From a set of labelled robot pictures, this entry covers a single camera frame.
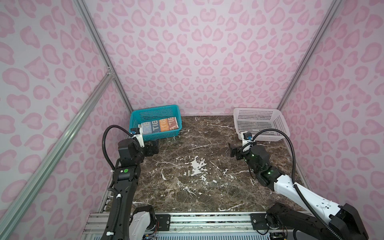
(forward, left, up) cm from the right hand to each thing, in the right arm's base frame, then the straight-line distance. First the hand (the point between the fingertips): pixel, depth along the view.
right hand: (237, 140), depth 79 cm
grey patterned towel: (+21, +58, -16) cm, 64 cm away
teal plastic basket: (+32, +66, -16) cm, 75 cm away
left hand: (-2, +45, +4) cm, 46 cm away
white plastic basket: (+32, -21, -20) cm, 43 cm away
